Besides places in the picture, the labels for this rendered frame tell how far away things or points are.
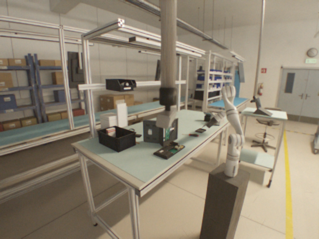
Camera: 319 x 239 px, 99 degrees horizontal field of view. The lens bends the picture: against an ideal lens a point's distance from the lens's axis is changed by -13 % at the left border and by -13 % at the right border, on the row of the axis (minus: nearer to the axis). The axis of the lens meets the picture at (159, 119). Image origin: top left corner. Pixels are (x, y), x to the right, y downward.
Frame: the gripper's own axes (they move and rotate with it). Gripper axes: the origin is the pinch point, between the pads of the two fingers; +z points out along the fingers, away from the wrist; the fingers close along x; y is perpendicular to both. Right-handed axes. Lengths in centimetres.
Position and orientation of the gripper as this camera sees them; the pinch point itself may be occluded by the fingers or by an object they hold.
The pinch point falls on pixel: (201, 128)
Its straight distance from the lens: 172.2
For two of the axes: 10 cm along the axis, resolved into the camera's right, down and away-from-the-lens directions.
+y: 6.8, 7.3, 0.1
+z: -6.8, 6.3, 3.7
